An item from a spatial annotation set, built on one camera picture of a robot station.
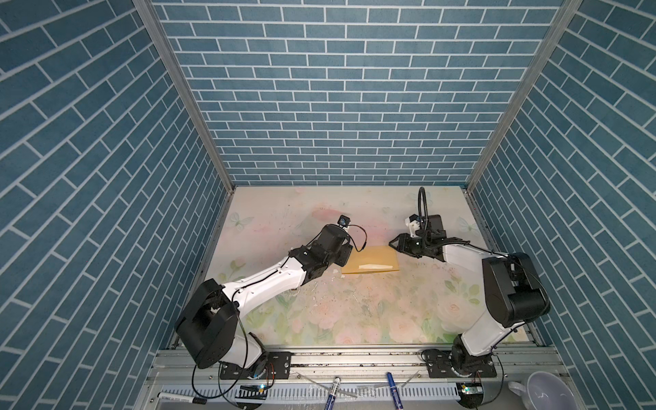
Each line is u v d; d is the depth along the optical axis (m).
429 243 0.75
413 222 0.89
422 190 0.80
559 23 0.72
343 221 0.73
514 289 0.48
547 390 0.69
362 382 0.72
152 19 0.71
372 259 1.02
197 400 0.69
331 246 0.63
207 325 0.42
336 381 0.70
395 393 0.69
